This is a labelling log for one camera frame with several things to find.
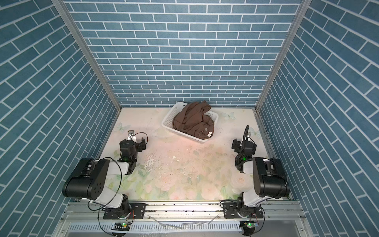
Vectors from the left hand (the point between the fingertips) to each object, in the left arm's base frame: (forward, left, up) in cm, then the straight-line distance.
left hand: (134, 138), depth 93 cm
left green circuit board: (-45, -2, -11) cm, 46 cm away
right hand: (-2, -70, +1) cm, 70 cm away
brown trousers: (+12, -35, +5) cm, 38 cm away
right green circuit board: (-46, -65, -7) cm, 80 cm away
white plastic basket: (+24, -21, +2) cm, 32 cm away
